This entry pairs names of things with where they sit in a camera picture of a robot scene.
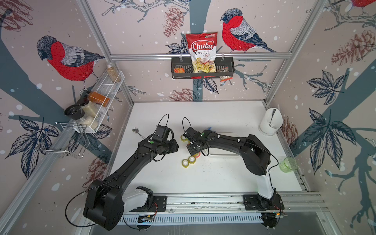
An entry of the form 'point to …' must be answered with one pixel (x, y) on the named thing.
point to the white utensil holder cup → (271, 122)
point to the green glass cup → (288, 165)
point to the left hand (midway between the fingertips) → (178, 144)
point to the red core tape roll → (198, 155)
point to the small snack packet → (225, 78)
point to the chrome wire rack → (65, 138)
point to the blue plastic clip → (209, 128)
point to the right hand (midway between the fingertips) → (192, 148)
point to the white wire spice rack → (107, 87)
